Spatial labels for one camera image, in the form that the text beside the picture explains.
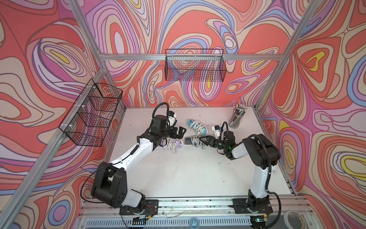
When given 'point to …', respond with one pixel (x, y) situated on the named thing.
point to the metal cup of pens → (239, 110)
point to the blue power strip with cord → (199, 128)
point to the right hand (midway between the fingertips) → (202, 142)
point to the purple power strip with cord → (169, 143)
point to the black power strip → (188, 140)
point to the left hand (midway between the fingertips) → (181, 129)
